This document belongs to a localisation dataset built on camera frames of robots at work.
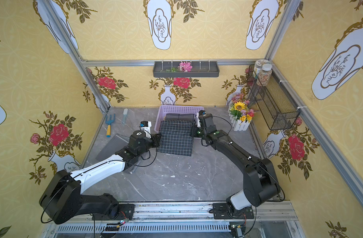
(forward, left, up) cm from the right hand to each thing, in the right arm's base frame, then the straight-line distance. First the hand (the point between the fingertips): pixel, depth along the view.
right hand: (196, 125), depth 88 cm
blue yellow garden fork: (+6, +62, -15) cm, 64 cm away
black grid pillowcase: (-7, +12, -2) cm, 14 cm away
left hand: (-6, +23, 0) cm, 24 cm away
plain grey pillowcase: (-4, +53, -16) cm, 55 cm away
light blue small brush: (+21, +56, -17) cm, 62 cm away
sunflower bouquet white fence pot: (+12, -29, -3) cm, 31 cm away
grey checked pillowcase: (+18, +15, -13) cm, 26 cm away
